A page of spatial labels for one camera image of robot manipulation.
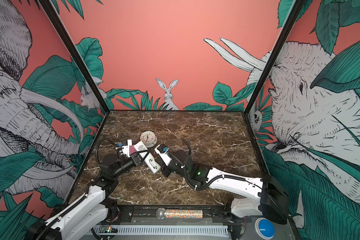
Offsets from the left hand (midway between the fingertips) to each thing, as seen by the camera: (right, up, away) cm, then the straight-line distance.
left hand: (149, 150), depth 75 cm
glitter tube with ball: (+7, -30, -4) cm, 31 cm away
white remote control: (-2, -3, 0) cm, 3 cm away
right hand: (+4, -3, -6) cm, 8 cm away
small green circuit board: (-19, -37, -5) cm, 41 cm away
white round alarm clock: (-6, +4, +25) cm, 26 cm away
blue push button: (+56, -36, -5) cm, 67 cm away
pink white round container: (-8, +1, -1) cm, 9 cm away
